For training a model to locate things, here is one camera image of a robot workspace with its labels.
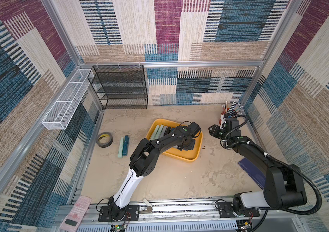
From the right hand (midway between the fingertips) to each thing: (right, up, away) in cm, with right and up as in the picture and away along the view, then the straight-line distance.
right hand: (213, 130), depth 90 cm
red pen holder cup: (+2, +7, -9) cm, 12 cm away
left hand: (-13, -10, +4) cm, 17 cm away
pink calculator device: (-74, -43, -20) cm, 88 cm away
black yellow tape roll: (-72, -7, +11) cm, 73 cm away
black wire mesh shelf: (-63, +31, +18) cm, 73 cm away
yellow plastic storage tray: (-23, -15, +4) cm, 28 cm away
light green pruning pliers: (-58, -13, +3) cm, 60 cm away
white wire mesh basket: (-81, +10, -18) cm, 83 cm away
